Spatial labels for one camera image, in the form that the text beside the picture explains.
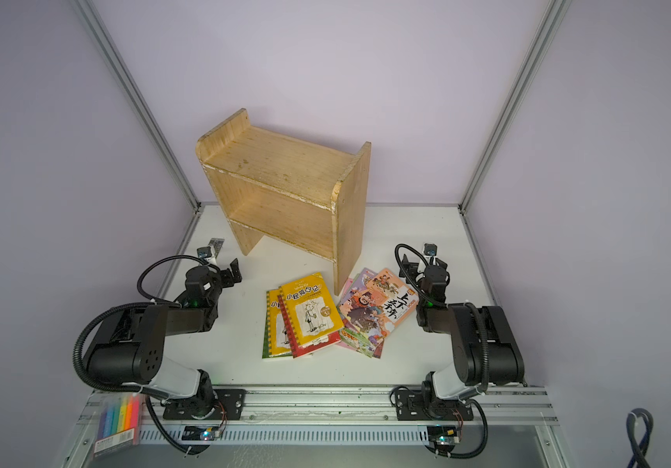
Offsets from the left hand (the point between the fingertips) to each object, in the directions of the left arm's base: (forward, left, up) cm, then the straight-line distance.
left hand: (221, 262), depth 93 cm
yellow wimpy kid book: (-14, -30, -4) cm, 34 cm away
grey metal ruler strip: (+13, +8, -8) cm, 18 cm away
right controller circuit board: (-45, -66, -9) cm, 80 cm away
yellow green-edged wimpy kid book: (-23, -21, -6) cm, 31 cm away
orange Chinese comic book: (-9, -56, -7) cm, 57 cm away
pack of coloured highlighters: (-44, +16, -7) cm, 47 cm away
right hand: (+1, -65, 0) cm, 65 cm away
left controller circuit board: (-45, -5, -9) cm, 46 cm away
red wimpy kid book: (-25, -27, -6) cm, 37 cm away
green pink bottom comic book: (-22, -42, -8) cm, 48 cm away
